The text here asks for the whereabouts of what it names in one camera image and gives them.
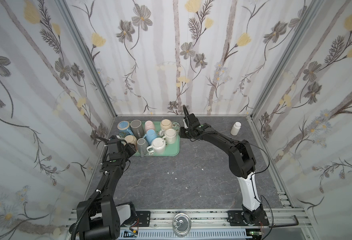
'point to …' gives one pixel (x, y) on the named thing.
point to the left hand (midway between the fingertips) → (131, 141)
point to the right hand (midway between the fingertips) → (177, 127)
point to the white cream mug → (170, 136)
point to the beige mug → (165, 124)
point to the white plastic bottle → (236, 128)
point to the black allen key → (297, 223)
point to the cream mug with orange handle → (130, 139)
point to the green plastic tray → (171, 149)
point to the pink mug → (149, 125)
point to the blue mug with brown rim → (122, 126)
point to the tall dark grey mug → (137, 129)
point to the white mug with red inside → (158, 144)
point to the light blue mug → (150, 134)
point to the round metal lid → (181, 224)
